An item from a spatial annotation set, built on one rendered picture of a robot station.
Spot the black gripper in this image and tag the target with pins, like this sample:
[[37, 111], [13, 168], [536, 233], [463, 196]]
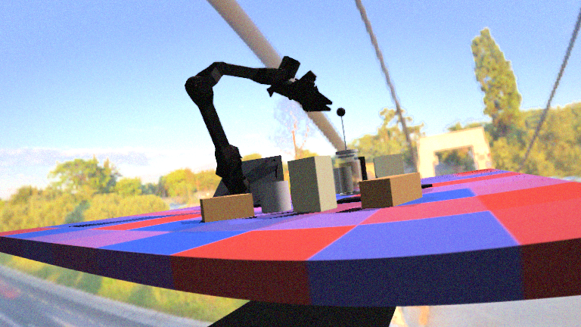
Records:
[[308, 96]]

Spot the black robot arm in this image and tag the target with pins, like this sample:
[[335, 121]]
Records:
[[200, 91]]

